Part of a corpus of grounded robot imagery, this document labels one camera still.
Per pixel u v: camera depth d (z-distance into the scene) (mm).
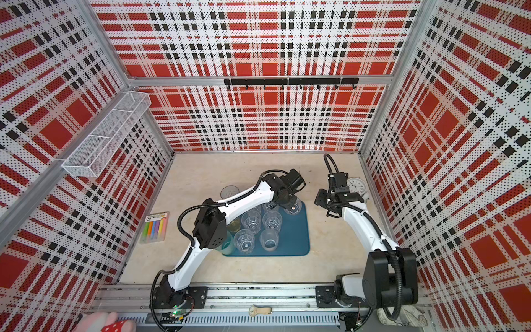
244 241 861
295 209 886
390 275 406
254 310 693
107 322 649
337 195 619
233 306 734
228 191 914
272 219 894
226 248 752
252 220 930
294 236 893
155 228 906
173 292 625
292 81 890
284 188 678
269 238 861
